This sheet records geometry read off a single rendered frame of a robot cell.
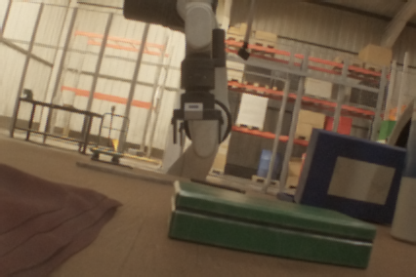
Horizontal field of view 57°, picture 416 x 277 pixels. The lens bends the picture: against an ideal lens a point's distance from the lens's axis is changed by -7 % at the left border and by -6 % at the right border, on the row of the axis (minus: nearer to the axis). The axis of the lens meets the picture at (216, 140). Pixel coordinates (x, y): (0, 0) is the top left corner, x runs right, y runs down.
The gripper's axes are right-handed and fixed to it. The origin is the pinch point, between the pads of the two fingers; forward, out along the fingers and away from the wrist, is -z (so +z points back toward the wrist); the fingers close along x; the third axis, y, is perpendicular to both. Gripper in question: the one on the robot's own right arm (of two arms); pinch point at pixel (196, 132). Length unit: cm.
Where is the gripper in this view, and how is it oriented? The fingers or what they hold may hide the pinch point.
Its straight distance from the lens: 102.7
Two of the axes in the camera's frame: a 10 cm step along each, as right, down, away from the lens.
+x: 10.0, 0.1, 0.5
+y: -0.5, 0.3, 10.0
